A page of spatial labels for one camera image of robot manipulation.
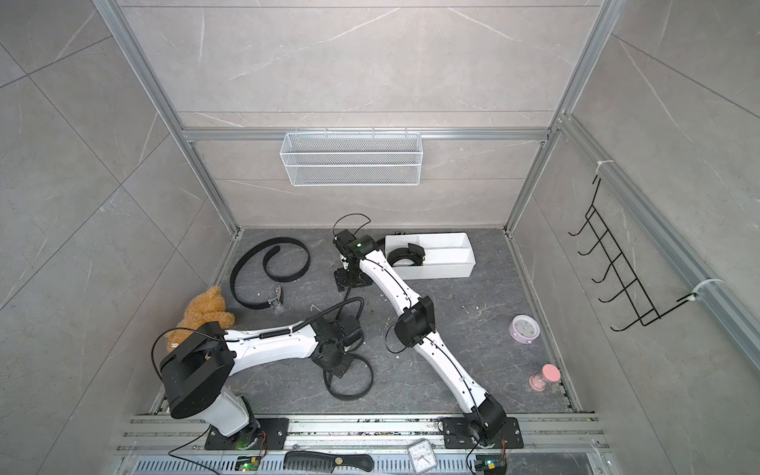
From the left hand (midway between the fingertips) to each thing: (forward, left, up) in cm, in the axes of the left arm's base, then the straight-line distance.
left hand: (344, 364), depth 85 cm
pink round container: (+9, -56, +1) cm, 57 cm away
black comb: (-23, +3, 0) cm, 24 cm away
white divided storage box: (+39, -37, 0) cm, 54 cm away
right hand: (+25, -1, +3) cm, 25 cm away
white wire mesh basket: (+60, -2, +29) cm, 67 cm away
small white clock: (-23, -20, +2) cm, 31 cm away
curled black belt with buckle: (+20, +23, +3) cm, 31 cm away
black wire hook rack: (+4, -67, +31) cm, 74 cm away
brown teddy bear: (+15, +41, +9) cm, 45 cm away
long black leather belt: (+33, -23, +10) cm, 41 cm away
